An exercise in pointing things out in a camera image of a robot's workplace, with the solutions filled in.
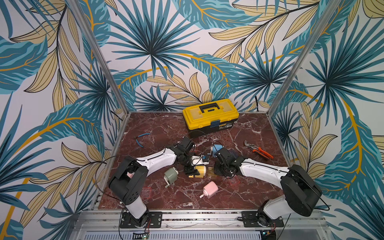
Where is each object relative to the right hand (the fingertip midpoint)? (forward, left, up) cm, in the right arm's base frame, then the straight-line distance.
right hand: (214, 170), depth 88 cm
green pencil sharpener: (-5, +25, +6) cm, 26 cm away
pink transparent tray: (-6, -11, -2) cm, 13 cm away
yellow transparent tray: (-3, +3, +2) cm, 5 cm away
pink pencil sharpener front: (-13, +5, +5) cm, 14 cm away
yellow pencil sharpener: (-3, +8, +7) cm, 12 cm away
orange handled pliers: (+13, -31, -1) cm, 33 cm away
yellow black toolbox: (+29, +3, +15) cm, 33 cm away
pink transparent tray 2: (-11, +39, -3) cm, 41 cm away
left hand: (0, +11, +3) cm, 12 cm away
